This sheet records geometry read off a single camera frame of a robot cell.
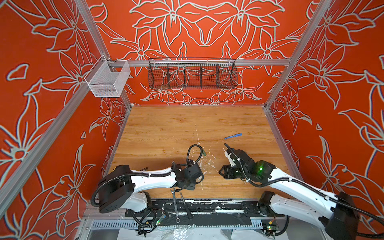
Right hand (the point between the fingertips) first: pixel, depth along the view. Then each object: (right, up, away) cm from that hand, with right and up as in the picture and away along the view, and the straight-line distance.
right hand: (220, 172), depth 77 cm
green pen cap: (-7, +6, +15) cm, 18 cm away
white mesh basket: (-69, +54, +16) cm, 89 cm away
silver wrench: (-22, -20, -7) cm, 31 cm away
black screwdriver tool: (-18, -17, -4) cm, 25 cm away
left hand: (-14, -8, +3) cm, 17 cm away
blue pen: (+17, +17, +24) cm, 34 cm away
